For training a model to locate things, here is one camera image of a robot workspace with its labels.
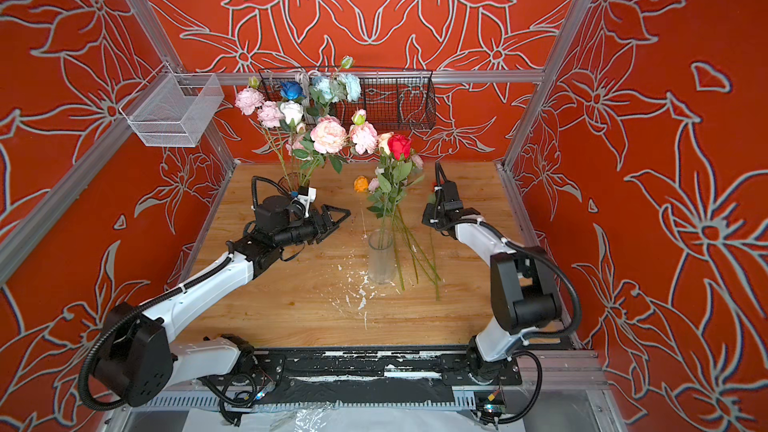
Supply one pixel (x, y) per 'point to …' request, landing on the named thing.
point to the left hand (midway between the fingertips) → (345, 218)
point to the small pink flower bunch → (378, 203)
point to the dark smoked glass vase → (292, 182)
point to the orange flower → (360, 184)
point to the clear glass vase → (381, 257)
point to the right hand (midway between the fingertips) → (427, 212)
